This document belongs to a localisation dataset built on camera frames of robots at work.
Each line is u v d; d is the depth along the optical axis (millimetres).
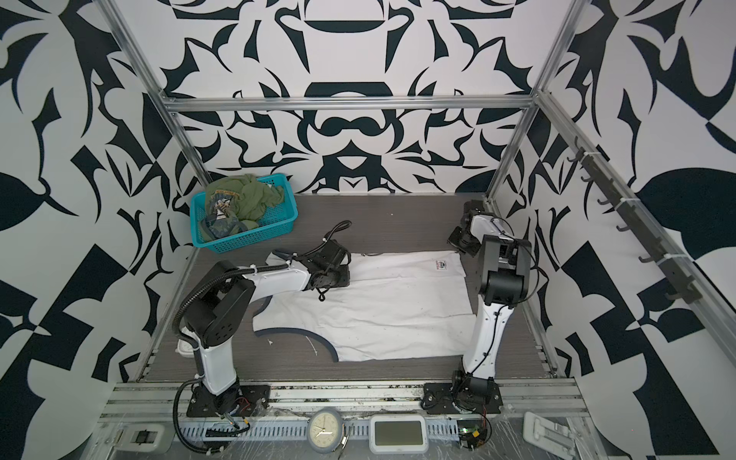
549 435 685
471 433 708
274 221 988
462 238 908
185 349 793
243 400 728
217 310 491
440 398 733
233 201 1075
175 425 686
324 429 673
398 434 664
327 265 759
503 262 609
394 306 938
